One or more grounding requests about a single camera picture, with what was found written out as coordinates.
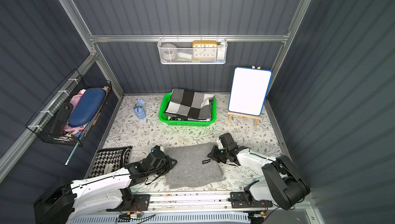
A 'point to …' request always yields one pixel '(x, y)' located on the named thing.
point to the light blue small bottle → (140, 109)
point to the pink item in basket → (67, 128)
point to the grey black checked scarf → (188, 105)
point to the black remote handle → (64, 111)
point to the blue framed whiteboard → (250, 90)
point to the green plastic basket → (177, 121)
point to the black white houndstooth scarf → (108, 160)
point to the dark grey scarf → (194, 167)
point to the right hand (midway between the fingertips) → (210, 154)
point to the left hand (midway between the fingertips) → (178, 163)
